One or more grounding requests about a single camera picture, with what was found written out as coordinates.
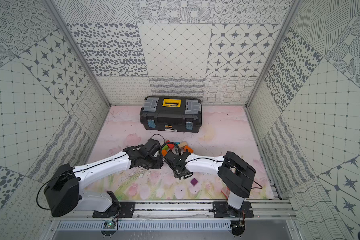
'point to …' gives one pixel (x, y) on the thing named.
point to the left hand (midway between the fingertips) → (165, 166)
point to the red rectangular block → (171, 146)
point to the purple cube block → (194, 182)
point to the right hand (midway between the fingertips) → (183, 171)
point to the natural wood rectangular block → (182, 144)
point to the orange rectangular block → (189, 149)
